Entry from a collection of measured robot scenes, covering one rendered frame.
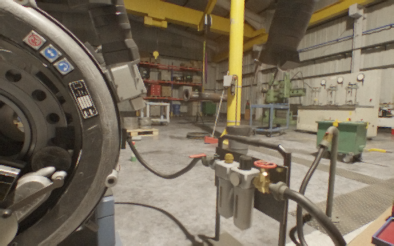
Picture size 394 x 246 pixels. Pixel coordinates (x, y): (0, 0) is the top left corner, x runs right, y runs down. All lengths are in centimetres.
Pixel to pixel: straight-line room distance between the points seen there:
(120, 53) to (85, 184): 38
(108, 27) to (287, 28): 37
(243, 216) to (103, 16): 74
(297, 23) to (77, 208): 71
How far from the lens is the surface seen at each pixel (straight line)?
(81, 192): 65
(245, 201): 78
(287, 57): 44
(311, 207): 65
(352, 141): 320
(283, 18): 47
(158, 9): 1274
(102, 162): 63
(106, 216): 108
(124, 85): 65
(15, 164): 69
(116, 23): 47
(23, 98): 75
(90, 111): 61
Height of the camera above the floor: 69
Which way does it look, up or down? 4 degrees down
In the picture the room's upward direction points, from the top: 1 degrees clockwise
